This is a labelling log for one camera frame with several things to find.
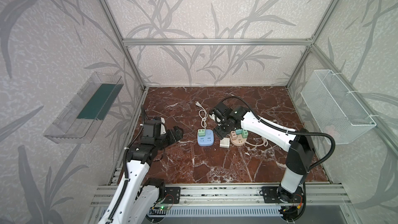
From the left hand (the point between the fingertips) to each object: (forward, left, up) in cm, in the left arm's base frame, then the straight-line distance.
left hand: (180, 129), depth 76 cm
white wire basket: (+1, -68, +16) cm, 70 cm away
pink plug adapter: (+2, -29, -11) cm, 31 cm away
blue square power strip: (+3, -12, -16) cm, 21 cm away
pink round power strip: (+1, -32, -15) cm, 36 cm away
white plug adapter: (0, -24, -16) cm, 29 cm away
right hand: (+5, -21, -5) cm, 22 cm away
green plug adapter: (+5, -10, -12) cm, 17 cm away
